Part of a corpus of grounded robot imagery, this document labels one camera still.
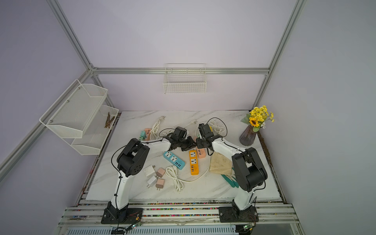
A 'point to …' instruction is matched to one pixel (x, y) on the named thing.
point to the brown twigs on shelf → (108, 121)
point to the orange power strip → (194, 162)
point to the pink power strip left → (148, 133)
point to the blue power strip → (176, 161)
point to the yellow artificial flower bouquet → (257, 118)
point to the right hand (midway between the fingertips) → (201, 144)
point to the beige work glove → (220, 164)
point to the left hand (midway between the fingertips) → (197, 146)
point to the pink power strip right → (201, 152)
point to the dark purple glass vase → (247, 136)
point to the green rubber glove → (232, 183)
